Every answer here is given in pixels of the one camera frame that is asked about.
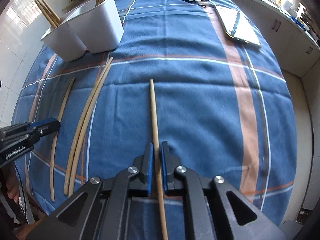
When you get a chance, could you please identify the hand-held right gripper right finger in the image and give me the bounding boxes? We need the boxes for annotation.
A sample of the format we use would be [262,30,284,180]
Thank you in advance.
[160,141,290,240]

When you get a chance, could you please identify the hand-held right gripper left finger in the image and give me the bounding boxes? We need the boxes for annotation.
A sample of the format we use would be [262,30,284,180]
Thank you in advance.
[25,142,153,240]

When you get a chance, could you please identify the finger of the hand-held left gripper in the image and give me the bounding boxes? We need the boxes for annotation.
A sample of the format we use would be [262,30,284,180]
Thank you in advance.
[26,118,60,130]
[32,124,61,140]

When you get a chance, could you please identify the long bamboo chopstick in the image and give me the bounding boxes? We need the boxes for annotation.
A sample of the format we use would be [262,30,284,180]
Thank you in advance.
[149,79,168,240]
[50,77,75,202]
[68,59,113,197]

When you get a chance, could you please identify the white double utensil holder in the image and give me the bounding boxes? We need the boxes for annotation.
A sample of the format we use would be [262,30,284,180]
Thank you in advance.
[40,0,125,62]

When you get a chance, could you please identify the person's left hand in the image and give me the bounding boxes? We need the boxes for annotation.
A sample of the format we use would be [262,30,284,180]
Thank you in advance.
[6,172,21,203]

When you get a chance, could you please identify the blue plaid tablecloth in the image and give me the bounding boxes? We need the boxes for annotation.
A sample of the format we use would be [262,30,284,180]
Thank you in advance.
[11,0,300,240]

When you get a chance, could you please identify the smartphone in clear case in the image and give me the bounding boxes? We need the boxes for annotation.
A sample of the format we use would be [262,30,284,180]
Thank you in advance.
[214,4,262,48]

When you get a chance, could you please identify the white kitchen base cabinets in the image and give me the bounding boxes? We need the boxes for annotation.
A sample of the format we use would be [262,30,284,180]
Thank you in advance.
[225,0,320,78]

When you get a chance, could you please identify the blue cloth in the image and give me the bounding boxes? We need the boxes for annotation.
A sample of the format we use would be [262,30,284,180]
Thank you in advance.
[287,15,305,30]

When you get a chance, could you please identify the spice rack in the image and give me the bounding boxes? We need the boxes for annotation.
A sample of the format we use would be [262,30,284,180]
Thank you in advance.
[296,4,314,30]

